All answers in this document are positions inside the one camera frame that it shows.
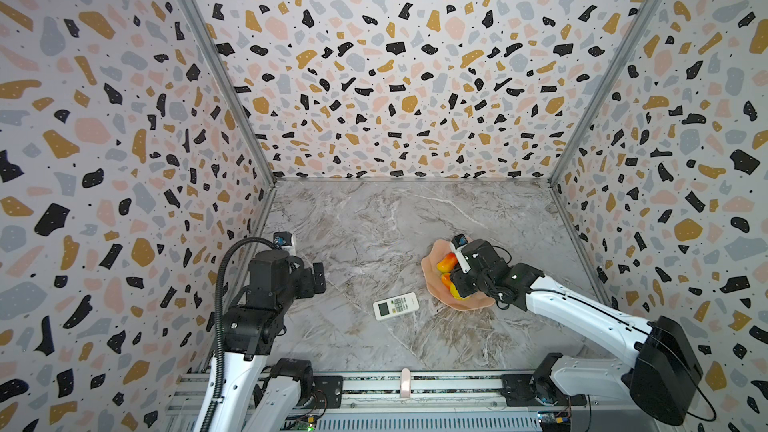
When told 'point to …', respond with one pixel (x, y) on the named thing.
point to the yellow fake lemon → (455, 293)
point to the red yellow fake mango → (447, 263)
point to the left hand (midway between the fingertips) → (302, 263)
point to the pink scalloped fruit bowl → (437, 287)
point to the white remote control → (395, 306)
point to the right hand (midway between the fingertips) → (452, 269)
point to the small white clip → (405, 383)
